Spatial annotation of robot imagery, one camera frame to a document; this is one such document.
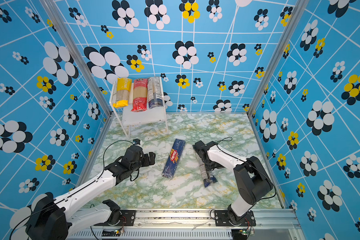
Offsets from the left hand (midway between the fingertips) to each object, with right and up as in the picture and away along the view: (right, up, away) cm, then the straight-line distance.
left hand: (150, 155), depth 84 cm
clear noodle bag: (+33, -14, -1) cm, 36 cm away
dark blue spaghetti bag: (+13, -4, +6) cm, 15 cm away
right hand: (+41, -7, +3) cm, 41 cm away
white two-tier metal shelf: (-17, +22, +10) cm, 29 cm away
